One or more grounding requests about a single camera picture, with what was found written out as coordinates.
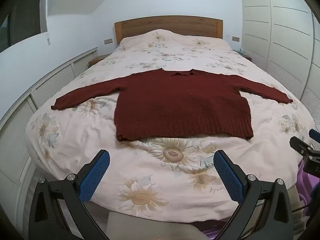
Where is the purple cloth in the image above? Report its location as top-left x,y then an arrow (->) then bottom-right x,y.
296,160 -> 313,215

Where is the floral duvet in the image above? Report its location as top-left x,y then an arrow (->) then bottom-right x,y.
25,29 -> 316,224

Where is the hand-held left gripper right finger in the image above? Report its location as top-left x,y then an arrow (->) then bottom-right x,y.
213,150 -> 294,240

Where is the dark red knit sweater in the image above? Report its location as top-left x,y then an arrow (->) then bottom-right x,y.
51,68 -> 293,142

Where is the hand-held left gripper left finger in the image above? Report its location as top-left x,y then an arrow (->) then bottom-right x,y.
29,149 -> 110,240

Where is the dark interior window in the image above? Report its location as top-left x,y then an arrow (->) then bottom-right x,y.
6,0 -> 42,49

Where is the white slatted cabinet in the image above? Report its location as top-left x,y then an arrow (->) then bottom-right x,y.
0,47 -> 98,230

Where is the white wardrobe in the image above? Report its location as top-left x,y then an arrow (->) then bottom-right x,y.
240,0 -> 320,120

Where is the wooden headboard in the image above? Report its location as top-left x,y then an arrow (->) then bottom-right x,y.
114,16 -> 223,46

